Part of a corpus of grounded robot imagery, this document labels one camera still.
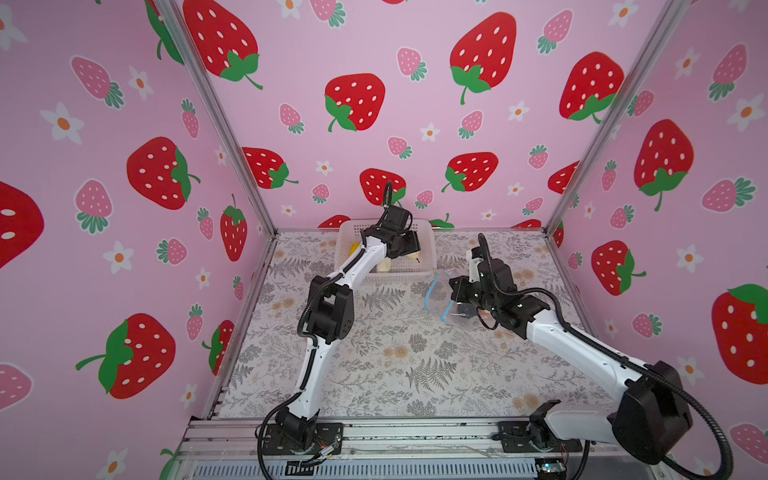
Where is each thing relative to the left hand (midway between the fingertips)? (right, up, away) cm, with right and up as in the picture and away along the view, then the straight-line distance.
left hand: (416, 244), depth 99 cm
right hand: (+8, -11, -17) cm, 22 cm away
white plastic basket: (+1, -8, +8) cm, 11 cm away
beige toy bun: (-11, -7, +5) cm, 14 cm away
